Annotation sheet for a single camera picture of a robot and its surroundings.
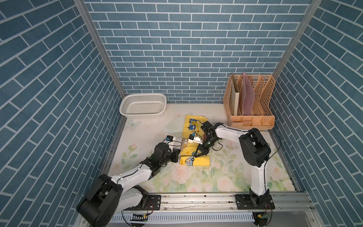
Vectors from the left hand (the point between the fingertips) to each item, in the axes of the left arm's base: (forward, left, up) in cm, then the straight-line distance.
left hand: (183, 152), depth 85 cm
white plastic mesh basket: (+45, +35, -7) cm, 57 cm away
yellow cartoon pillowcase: (+25, -7, -6) cm, 26 cm away
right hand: (-1, -9, -4) cm, 9 cm away
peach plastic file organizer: (+27, -58, +3) cm, 64 cm away
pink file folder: (+31, -41, +20) cm, 55 cm away
